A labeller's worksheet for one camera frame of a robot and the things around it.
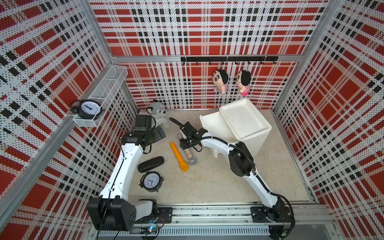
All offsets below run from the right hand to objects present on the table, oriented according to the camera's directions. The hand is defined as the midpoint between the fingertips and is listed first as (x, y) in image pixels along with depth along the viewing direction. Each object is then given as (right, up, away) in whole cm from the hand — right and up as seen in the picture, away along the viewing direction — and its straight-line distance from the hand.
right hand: (185, 143), depth 97 cm
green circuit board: (-12, -37, -27) cm, 48 cm away
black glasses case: (-20, -11, -9) cm, 24 cm away
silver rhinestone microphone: (+5, -9, -8) cm, 13 cm away
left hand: (-13, +6, -17) cm, 22 cm away
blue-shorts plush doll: (+22, +41, -6) cm, 47 cm away
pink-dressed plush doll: (+38, +41, -3) cm, 56 cm away
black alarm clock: (-17, -19, -14) cm, 30 cm away
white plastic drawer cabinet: (+36, +12, -15) cm, 41 cm away
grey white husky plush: (-17, +21, 0) cm, 27 cm away
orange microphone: (0, -12, -9) cm, 15 cm away
